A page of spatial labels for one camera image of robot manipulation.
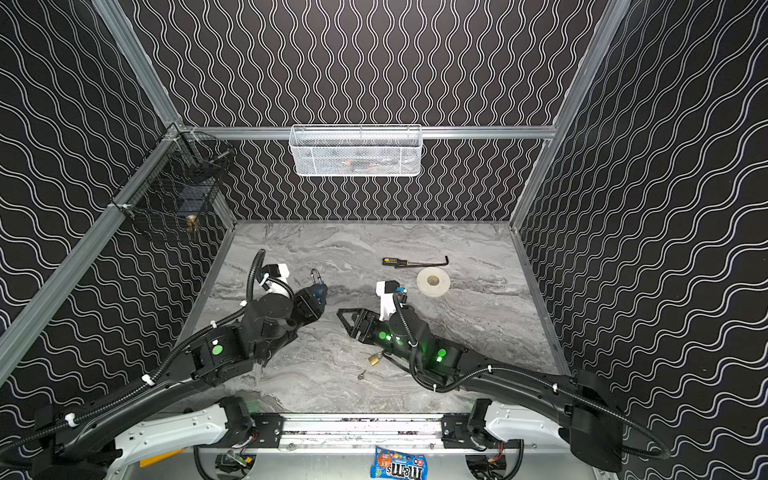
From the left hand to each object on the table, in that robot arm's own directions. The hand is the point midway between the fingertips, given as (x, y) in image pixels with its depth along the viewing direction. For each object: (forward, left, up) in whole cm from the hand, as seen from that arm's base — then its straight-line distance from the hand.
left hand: (330, 290), depth 66 cm
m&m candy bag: (-28, -15, -29) cm, 43 cm away
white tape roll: (+21, -26, -30) cm, 45 cm away
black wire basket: (+43, +57, 0) cm, 71 cm away
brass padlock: (-4, -8, -30) cm, 31 cm away
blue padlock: (+2, +3, -1) cm, 4 cm away
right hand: (-3, -2, -6) cm, 7 cm away
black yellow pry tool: (+31, -14, -28) cm, 44 cm away
